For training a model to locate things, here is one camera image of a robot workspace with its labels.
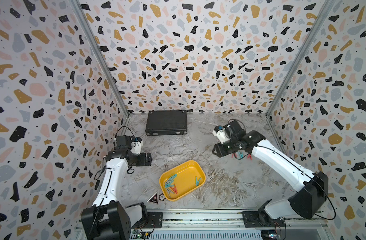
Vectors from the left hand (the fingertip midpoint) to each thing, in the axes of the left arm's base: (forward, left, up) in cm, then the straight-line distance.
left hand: (143, 159), depth 82 cm
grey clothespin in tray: (-14, -14, -11) cm, 23 cm away
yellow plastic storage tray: (-7, -20, -14) cm, 25 cm away
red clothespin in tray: (-13, -17, -12) cm, 24 cm away
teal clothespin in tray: (-9, -30, -11) cm, 33 cm away
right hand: (+1, -39, +6) cm, 40 cm away
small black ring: (-17, -10, -13) cm, 23 cm away
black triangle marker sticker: (-18, -6, -12) cm, 22 cm away
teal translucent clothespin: (-8, -48, +16) cm, 51 cm away
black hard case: (+34, -8, -8) cm, 36 cm away
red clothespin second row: (-7, -45, +14) cm, 48 cm away
